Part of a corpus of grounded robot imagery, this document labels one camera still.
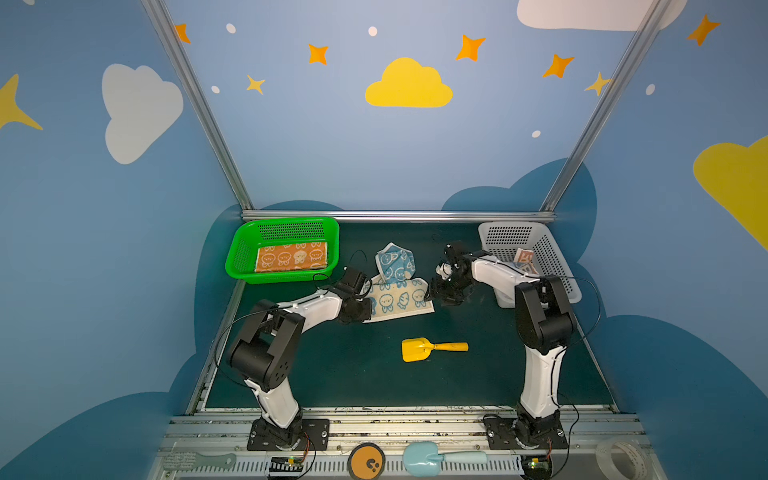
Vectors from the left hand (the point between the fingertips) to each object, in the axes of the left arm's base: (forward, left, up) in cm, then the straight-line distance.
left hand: (365, 311), depth 96 cm
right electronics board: (-41, -45, -4) cm, 61 cm away
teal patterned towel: (+6, -10, +1) cm, 11 cm away
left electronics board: (-41, +17, -4) cm, 45 cm away
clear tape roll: (-40, -59, +2) cm, 72 cm away
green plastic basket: (+27, +44, +6) cm, 52 cm away
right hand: (+4, -23, +2) cm, 23 cm away
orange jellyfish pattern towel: (+23, +29, 0) cm, 37 cm away
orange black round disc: (-40, -2, -1) cm, 40 cm away
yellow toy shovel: (-12, -17, 0) cm, 21 cm away
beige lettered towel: (+22, -58, +3) cm, 62 cm away
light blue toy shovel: (-39, -16, -1) cm, 43 cm away
